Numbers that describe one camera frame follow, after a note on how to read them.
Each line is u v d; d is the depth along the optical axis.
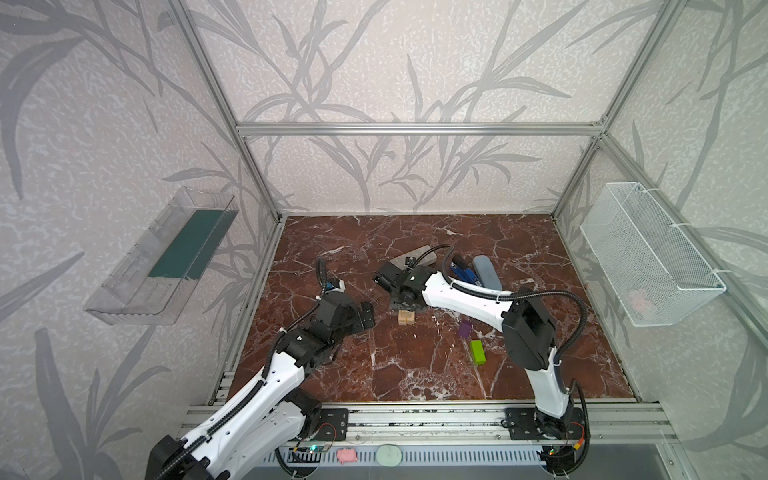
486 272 1.01
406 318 0.91
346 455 0.68
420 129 0.97
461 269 1.00
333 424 0.73
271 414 0.59
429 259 0.80
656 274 0.63
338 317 0.61
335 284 0.71
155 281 0.66
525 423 0.73
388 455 0.68
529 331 0.50
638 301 0.74
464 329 0.91
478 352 0.82
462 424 0.75
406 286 0.63
